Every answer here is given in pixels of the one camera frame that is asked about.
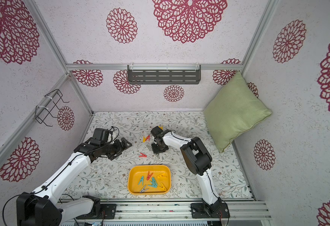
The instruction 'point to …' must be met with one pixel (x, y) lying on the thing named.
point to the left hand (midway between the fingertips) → (127, 149)
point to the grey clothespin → (143, 190)
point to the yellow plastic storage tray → (149, 180)
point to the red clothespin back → (149, 175)
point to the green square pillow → (234, 110)
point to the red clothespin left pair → (148, 137)
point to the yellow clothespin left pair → (144, 139)
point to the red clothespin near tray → (143, 156)
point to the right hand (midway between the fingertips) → (155, 149)
